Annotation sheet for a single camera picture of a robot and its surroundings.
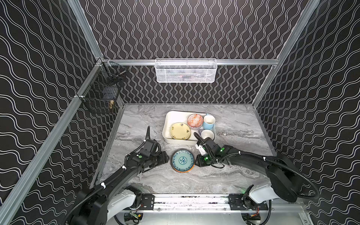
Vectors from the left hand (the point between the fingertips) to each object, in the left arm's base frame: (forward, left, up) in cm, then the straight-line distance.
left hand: (167, 158), depth 83 cm
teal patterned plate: (+2, -9, -6) cm, 11 cm away
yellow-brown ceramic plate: (+25, -6, -6) cm, 26 cm away
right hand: (-1, -17, -4) cm, 18 cm away
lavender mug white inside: (+18, -24, 0) cm, 30 cm away
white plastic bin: (+32, +1, 0) cm, 32 cm away
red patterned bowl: (+31, -17, -2) cm, 35 cm away
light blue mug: (+28, -27, 0) cm, 39 cm away
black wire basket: (+35, +48, +19) cm, 62 cm away
